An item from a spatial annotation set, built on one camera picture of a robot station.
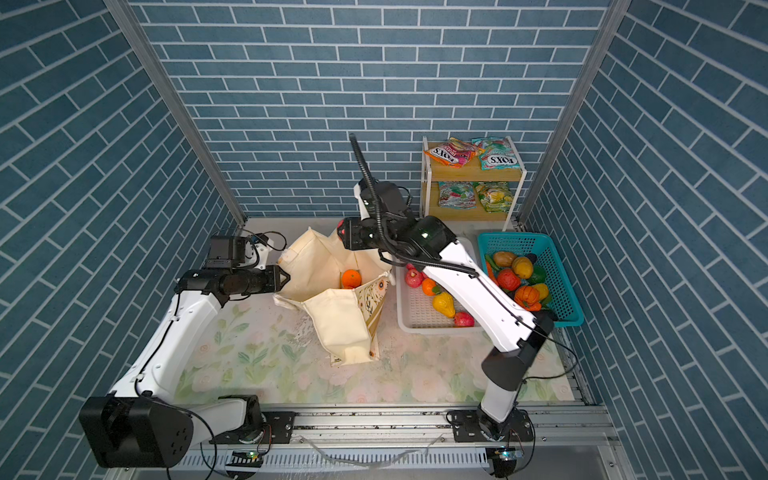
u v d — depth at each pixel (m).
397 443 0.72
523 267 0.96
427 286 0.96
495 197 1.03
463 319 0.87
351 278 0.97
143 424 0.38
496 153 0.91
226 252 0.60
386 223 0.47
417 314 0.93
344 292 0.69
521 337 0.42
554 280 0.96
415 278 0.96
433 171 0.85
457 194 1.05
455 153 0.89
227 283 0.56
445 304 0.91
